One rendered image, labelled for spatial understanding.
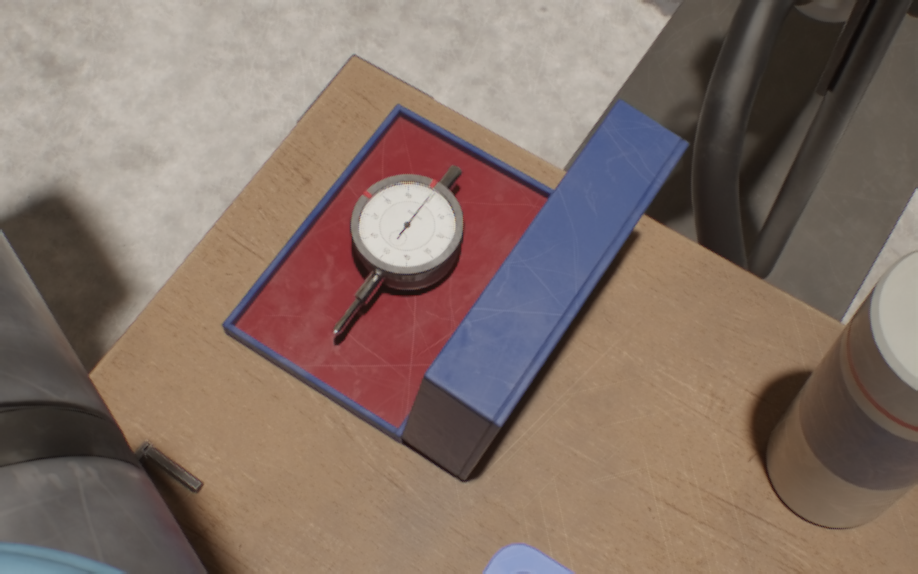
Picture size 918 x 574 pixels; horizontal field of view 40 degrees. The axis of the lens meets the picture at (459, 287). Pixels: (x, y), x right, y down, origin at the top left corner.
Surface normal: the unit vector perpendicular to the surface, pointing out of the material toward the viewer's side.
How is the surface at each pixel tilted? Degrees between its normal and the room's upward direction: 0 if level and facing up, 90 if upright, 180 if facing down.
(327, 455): 0
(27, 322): 70
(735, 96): 35
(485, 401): 9
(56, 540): 43
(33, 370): 61
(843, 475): 90
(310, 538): 0
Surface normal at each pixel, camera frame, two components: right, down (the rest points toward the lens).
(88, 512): 0.68, -0.66
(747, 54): 0.02, 0.10
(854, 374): -0.96, 0.25
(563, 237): 0.13, -0.34
